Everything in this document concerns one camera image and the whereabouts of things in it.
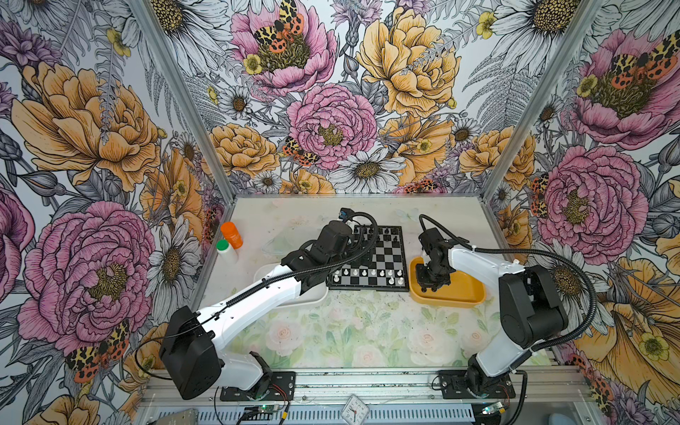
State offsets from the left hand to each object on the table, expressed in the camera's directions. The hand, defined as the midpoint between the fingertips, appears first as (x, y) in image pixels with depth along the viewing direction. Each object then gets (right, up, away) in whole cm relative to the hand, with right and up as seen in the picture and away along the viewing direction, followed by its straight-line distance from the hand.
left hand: (358, 250), depth 78 cm
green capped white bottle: (-45, -2, +16) cm, 48 cm away
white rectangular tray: (-14, -16, +11) cm, 24 cm away
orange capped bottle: (-46, +3, +21) cm, 50 cm away
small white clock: (-1, -40, -9) cm, 41 cm away
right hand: (+23, -15, +11) cm, 30 cm away
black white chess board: (+11, -9, +17) cm, 22 cm away
